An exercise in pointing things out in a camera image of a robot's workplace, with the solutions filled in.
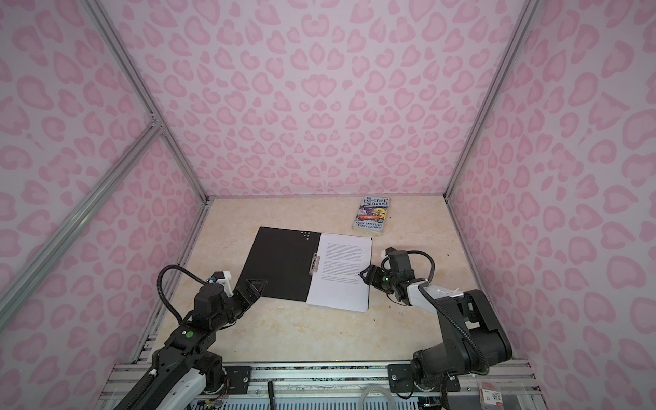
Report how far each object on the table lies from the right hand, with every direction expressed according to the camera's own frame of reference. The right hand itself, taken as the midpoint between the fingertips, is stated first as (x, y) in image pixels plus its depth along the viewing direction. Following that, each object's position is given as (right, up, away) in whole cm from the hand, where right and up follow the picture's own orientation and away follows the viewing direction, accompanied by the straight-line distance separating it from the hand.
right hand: (367, 275), depth 91 cm
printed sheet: (-10, -4, +3) cm, 11 cm away
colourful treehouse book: (+4, +22, +19) cm, 29 cm away
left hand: (-35, -1, -10) cm, 36 cm away
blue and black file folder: (-32, +5, +10) cm, 34 cm away
